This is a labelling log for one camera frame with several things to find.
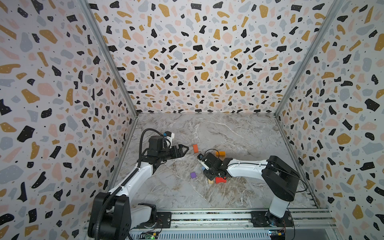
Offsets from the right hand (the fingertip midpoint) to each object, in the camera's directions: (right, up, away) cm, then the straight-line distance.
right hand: (205, 168), depth 90 cm
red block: (+9, -7, -2) cm, 11 cm away
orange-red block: (-6, +10, +13) cm, 17 cm away
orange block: (+11, +7, +8) cm, 15 cm away
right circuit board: (+34, -27, -18) cm, 47 cm away
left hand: (-12, +13, -8) cm, 20 cm away
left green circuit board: (-25, -27, -20) cm, 42 cm away
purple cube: (-7, -4, 0) cm, 9 cm away
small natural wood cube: (+3, -7, -4) cm, 9 cm away
